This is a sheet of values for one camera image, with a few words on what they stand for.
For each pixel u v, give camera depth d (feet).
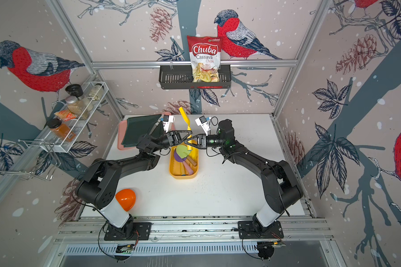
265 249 2.24
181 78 3.51
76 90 2.41
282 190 1.48
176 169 3.11
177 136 2.33
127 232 2.16
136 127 3.76
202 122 2.34
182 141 2.39
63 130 2.12
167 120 2.38
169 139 2.25
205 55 2.69
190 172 2.87
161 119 3.84
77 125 2.29
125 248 2.33
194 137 2.38
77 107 2.34
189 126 2.39
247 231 2.39
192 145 2.38
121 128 3.76
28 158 1.92
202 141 2.24
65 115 2.29
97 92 2.79
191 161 3.09
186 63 2.96
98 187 1.54
